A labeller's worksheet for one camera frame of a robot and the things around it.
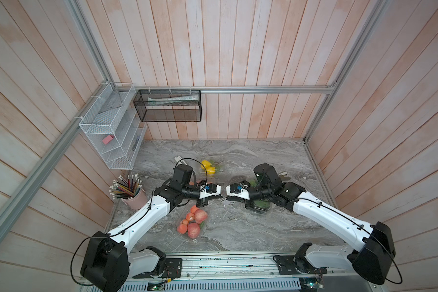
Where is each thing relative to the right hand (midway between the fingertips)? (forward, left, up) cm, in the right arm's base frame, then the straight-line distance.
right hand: (228, 194), depth 73 cm
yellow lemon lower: (+24, +9, -16) cm, 30 cm away
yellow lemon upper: (+27, +12, -14) cm, 33 cm away
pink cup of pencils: (+6, +47, -9) cm, 48 cm away
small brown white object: (+22, -32, -19) cm, 43 cm away
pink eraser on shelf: (+23, +55, +10) cm, 61 cm away
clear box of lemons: (+28, +5, -16) cm, 32 cm away
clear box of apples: (-6, +16, -17) cm, 24 cm away
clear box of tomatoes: (-1, +13, +11) cm, 17 cm away
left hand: (0, +4, -1) cm, 4 cm away
